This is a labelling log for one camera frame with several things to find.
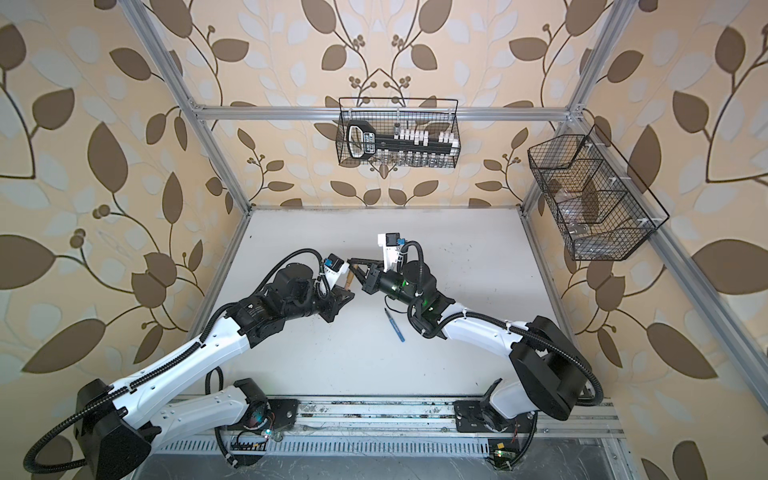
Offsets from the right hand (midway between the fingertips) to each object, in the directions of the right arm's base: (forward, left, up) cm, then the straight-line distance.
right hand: (347, 270), depth 72 cm
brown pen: (-1, 0, -2) cm, 2 cm away
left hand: (-2, -1, -5) cm, 5 cm away
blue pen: (-3, -11, -26) cm, 28 cm away
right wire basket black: (+10, -64, +8) cm, 65 cm away
